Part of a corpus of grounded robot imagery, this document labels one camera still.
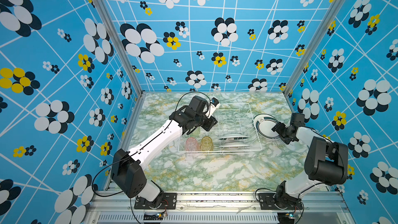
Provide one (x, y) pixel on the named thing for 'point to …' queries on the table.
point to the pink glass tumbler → (191, 144)
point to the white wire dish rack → (233, 131)
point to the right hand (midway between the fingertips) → (278, 131)
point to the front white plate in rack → (235, 144)
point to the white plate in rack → (233, 138)
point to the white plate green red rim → (263, 124)
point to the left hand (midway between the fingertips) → (215, 119)
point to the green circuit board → (157, 216)
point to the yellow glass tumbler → (207, 144)
